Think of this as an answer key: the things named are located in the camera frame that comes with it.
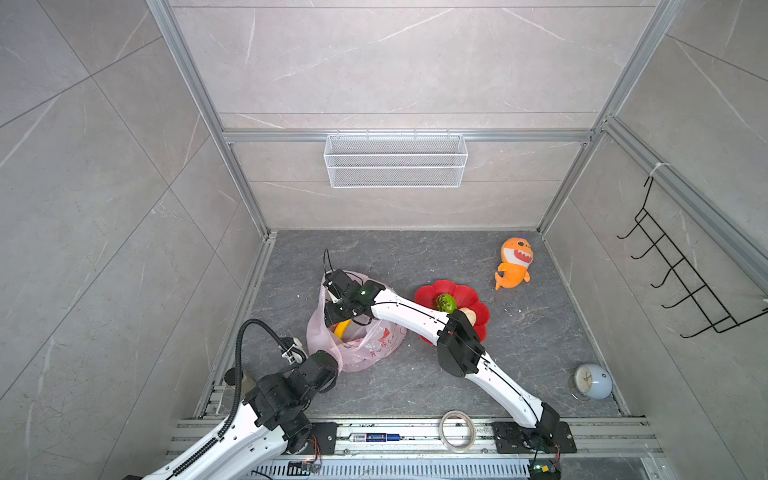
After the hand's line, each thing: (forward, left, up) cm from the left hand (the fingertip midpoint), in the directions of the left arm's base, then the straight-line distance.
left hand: (330, 356), depth 78 cm
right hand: (+16, +2, -5) cm, 16 cm away
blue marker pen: (-18, -11, -8) cm, 23 cm away
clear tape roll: (-21, -34, -8) cm, 40 cm away
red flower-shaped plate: (+21, -42, -6) cm, 47 cm away
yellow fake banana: (+11, -1, -6) cm, 13 cm away
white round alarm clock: (-9, -68, -1) cm, 69 cm away
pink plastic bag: (+1, -9, +4) cm, 10 cm away
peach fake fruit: (+13, -42, -3) cm, 44 cm away
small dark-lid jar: (-4, +25, 0) cm, 25 cm away
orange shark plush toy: (+33, -62, 0) cm, 70 cm away
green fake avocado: (+17, -35, -2) cm, 38 cm away
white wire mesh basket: (+60, -20, +21) cm, 66 cm away
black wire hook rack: (0, -84, +24) cm, 87 cm away
